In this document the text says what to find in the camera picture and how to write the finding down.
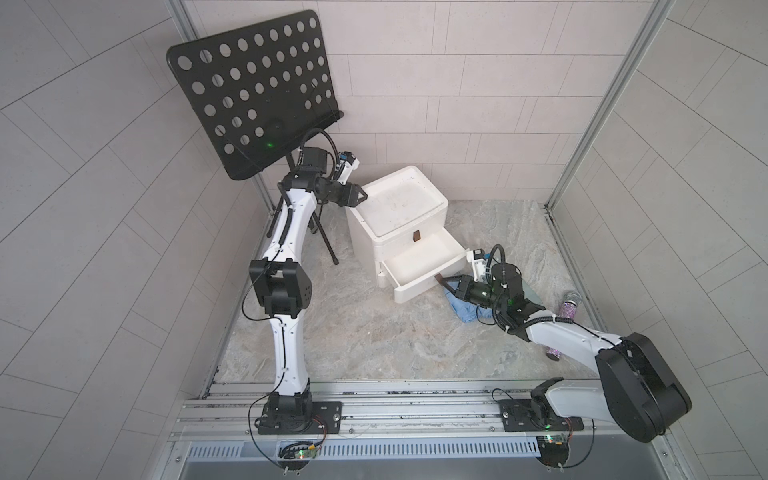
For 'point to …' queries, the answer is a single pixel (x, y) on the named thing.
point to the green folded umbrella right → (530, 294)
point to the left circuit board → (296, 454)
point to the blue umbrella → (466, 311)
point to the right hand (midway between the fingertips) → (441, 283)
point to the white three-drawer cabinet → (402, 227)
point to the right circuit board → (553, 449)
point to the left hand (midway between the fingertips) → (363, 189)
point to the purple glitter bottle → (571, 299)
